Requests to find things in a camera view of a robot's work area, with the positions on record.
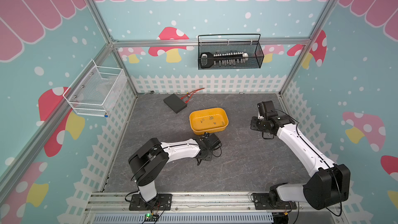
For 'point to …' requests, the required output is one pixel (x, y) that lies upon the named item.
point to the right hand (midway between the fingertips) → (254, 123)
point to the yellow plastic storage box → (208, 120)
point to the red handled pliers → (191, 94)
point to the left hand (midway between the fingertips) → (204, 157)
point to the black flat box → (175, 103)
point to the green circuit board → (150, 217)
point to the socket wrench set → (208, 59)
